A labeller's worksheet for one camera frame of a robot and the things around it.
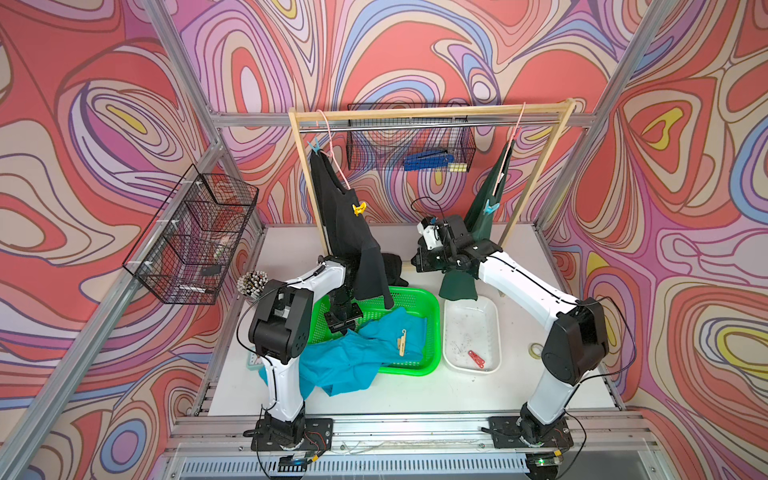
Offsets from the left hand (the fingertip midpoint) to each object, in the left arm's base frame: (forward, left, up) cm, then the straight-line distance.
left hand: (356, 337), depth 88 cm
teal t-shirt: (-12, +2, +9) cm, 15 cm away
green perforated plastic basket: (+9, -20, +5) cm, 22 cm away
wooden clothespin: (-2, -13, +1) cm, 13 cm away
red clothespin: (-6, -35, -2) cm, 36 cm away
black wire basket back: (+55, -9, +29) cm, 63 cm away
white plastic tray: (+4, -36, -1) cm, 36 cm away
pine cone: (+9, +29, +15) cm, 34 cm away
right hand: (+14, -17, +16) cm, 27 cm away
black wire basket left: (+14, +45, +24) cm, 53 cm away
